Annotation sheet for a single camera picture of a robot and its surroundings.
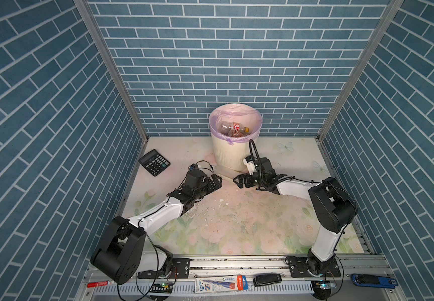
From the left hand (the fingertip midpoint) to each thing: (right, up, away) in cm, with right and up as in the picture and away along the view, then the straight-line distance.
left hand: (217, 182), depth 87 cm
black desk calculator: (-36, +8, +19) cm, 42 cm away
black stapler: (+20, -35, -15) cm, 43 cm away
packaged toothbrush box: (+4, -36, -17) cm, 40 cm away
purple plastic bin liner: (+15, +33, +11) cm, 39 cm away
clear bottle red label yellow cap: (+8, +27, +13) cm, 31 cm away
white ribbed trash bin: (+6, +12, +6) cm, 15 cm away
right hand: (+11, +2, +8) cm, 14 cm away
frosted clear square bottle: (+4, +3, +12) cm, 13 cm away
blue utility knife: (+59, -34, -18) cm, 71 cm away
